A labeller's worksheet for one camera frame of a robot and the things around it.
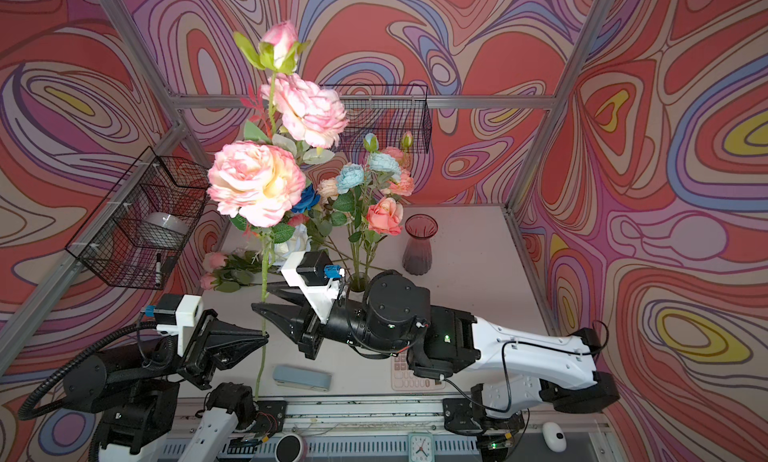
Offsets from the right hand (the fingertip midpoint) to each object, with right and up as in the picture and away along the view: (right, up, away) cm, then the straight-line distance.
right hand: (267, 306), depth 41 cm
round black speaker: (-5, -38, +25) cm, 45 cm away
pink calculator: (+21, -29, +37) cm, 52 cm away
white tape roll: (-36, +11, +30) cm, 48 cm away
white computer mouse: (+56, -38, +28) cm, 73 cm away
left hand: (-1, -7, +3) cm, 8 cm away
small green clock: (+25, -40, +28) cm, 54 cm away
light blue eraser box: (-7, -27, +35) cm, 45 cm away
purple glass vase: (+26, +3, +52) cm, 59 cm away
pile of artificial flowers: (-36, -3, +57) cm, 68 cm away
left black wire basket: (-47, +8, +27) cm, 55 cm away
